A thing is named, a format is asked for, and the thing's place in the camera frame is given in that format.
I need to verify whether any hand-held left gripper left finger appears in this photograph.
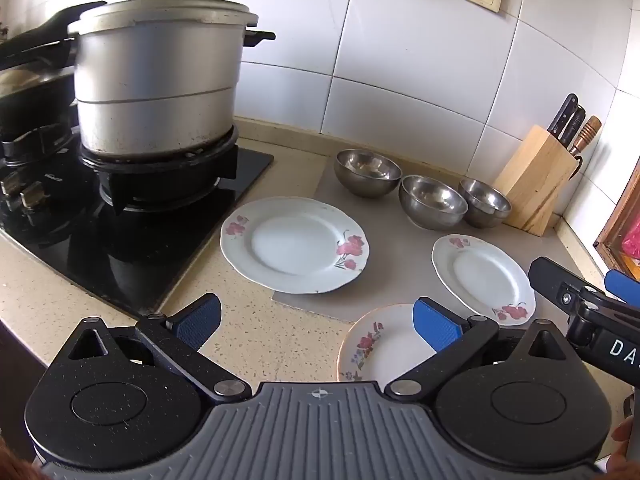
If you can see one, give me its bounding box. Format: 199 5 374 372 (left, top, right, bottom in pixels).
67 294 253 404

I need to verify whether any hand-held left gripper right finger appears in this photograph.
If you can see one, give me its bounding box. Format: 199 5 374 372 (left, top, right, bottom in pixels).
384 297 568 404

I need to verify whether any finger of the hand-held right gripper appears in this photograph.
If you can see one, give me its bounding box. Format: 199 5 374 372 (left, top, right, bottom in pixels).
528 256 608 317
604 269 640 308

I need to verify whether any gold-rimmed floral plate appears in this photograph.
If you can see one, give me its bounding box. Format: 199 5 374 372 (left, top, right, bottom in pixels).
337 303 442 384

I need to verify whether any small white floral plate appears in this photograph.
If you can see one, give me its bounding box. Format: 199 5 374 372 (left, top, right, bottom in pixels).
431 234 537 327

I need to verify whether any small steel bowl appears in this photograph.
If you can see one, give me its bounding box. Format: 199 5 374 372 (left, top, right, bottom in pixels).
458 178 513 229

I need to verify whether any medium steel bowl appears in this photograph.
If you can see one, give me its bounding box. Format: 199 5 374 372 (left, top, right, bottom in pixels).
398 175 469 231

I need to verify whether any person's right hand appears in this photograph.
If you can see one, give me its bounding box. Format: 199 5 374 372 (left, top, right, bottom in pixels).
606 416 640 476

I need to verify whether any pink bag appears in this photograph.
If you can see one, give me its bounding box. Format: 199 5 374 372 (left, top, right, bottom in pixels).
620 220 640 261

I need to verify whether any grey counter mat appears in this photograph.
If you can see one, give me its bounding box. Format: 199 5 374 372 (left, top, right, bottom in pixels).
272 152 566 324

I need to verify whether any wooden knife block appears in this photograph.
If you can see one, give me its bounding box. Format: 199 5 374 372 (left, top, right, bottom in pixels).
492 125 581 237

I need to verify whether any large white floral plate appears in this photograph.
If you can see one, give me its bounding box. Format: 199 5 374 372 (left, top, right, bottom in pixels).
220 196 371 295

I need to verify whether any black glass gas stove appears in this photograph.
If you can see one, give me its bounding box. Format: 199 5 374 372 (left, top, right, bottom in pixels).
0 125 275 319

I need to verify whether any black burner pot support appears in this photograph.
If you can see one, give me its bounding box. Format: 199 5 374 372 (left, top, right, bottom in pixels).
80 127 240 212

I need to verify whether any large steel bowl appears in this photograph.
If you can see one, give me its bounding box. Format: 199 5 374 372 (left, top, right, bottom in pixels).
334 149 403 198

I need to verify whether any aluminium pressure cooker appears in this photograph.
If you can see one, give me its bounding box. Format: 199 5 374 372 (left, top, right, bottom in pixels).
0 0 277 157

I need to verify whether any dark wok with lid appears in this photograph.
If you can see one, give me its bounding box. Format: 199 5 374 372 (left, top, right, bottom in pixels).
0 66 81 137

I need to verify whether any brown wooden frame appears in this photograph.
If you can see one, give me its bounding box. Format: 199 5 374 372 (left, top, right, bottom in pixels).
593 160 640 281

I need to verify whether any short black-handled knife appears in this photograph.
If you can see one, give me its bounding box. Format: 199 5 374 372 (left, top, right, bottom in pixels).
558 106 587 147

